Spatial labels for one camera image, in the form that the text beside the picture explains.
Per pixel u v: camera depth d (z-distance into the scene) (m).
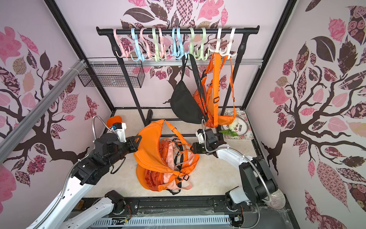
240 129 1.06
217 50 0.65
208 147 0.67
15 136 0.52
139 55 0.62
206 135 0.70
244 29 0.56
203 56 0.64
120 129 0.60
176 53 0.63
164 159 0.83
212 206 0.74
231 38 0.57
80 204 0.44
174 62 0.95
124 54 0.62
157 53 0.62
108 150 0.48
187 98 0.83
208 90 0.84
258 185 0.43
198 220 0.70
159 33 0.55
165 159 0.83
